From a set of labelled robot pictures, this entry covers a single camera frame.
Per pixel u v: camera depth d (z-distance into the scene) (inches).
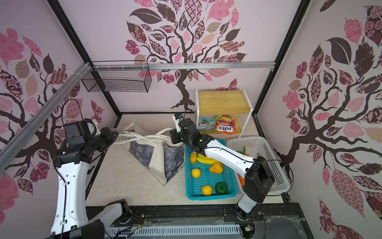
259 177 16.7
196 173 32.8
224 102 31.8
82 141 19.0
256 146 37.3
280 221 28.6
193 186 32.8
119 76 37.3
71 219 14.5
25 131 21.5
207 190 30.5
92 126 21.7
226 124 35.2
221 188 30.6
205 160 35.4
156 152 30.0
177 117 26.4
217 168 33.1
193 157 35.3
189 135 23.0
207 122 35.3
